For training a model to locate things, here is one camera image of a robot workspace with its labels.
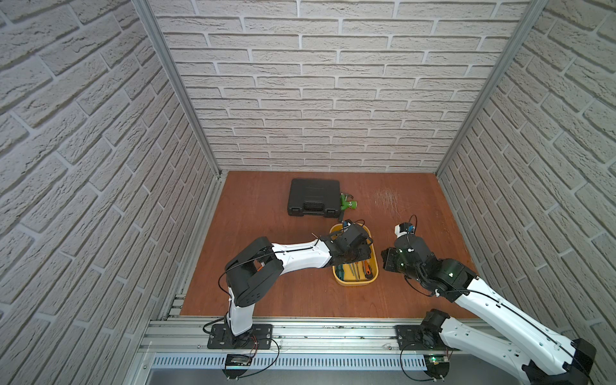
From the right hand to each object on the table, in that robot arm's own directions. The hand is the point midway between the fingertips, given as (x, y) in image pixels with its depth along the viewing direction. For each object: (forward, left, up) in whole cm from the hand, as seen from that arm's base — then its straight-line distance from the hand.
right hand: (384, 253), depth 76 cm
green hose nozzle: (+32, +7, -13) cm, 36 cm away
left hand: (+5, +1, -7) cm, 8 cm away
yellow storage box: (-3, +10, -15) cm, 19 cm away
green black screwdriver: (0, +14, -13) cm, 19 cm away
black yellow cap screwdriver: (+1, +9, -15) cm, 17 cm away
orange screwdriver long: (-1, +3, -13) cm, 13 cm away
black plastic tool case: (+34, +20, -11) cm, 41 cm away
